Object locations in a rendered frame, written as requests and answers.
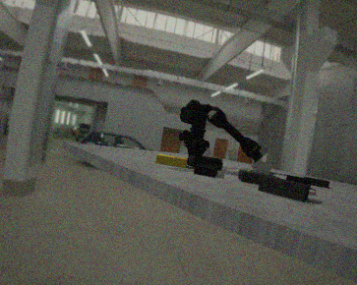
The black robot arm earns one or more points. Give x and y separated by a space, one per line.
196 114

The yellow box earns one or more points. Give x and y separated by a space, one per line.
171 160

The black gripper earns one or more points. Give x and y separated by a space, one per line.
198 145

